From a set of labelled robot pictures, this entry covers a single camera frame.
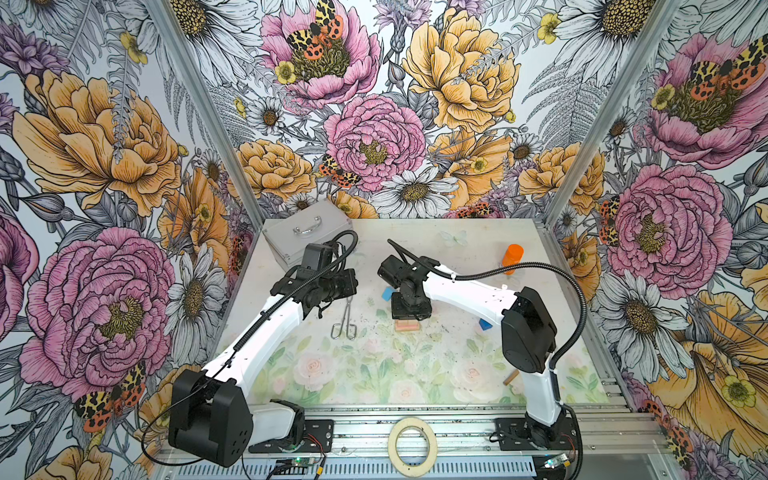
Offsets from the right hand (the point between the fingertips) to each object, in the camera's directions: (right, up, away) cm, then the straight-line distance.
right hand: (409, 322), depth 86 cm
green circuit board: (-25, -29, -15) cm, 41 cm away
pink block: (0, -1, +4) cm, 4 cm away
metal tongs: (-19, +4, +13) cm, 24 cm away
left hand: (-15, +9, -3) cm, 18 cm away
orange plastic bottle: (+35, +18, +16) cm, 43 cm away
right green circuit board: (+33, -30, -14) cm, 47 cm away
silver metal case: (-28, +29, +13) cm, 43 cm away
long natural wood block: (0, -3, +6) cm, 6 cm away
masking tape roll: (-3, -28, -18) cm, 34 cm away
